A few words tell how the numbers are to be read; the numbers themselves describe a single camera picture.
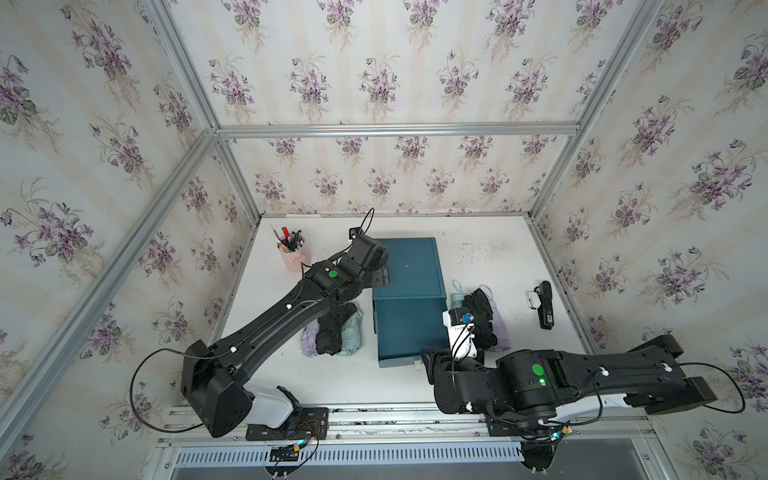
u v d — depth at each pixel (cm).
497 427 73
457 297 94
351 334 84
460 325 52
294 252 95
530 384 39
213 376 38
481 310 86
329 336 80
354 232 68
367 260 57
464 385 40
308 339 82
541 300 92
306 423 73
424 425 74
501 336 85
